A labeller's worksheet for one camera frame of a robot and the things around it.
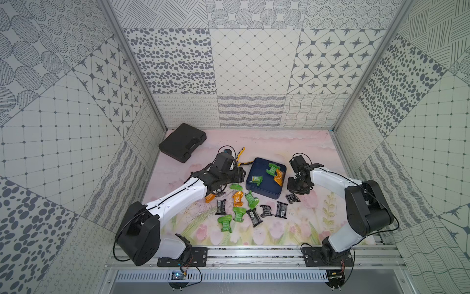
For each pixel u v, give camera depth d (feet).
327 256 2.18
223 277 2.30
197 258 2.41
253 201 2.93
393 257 2.49
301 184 2.55
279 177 3.13
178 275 2.35
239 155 3.52
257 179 3.13
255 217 2.75
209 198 2.96
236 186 3.09
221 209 2.80
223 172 2.08
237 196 2.96
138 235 1.34
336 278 2.38
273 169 3.29
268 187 3.10
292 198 2.95
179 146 3.53
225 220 2.72
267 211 2.81
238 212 2.81
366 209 1.51
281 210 2.82
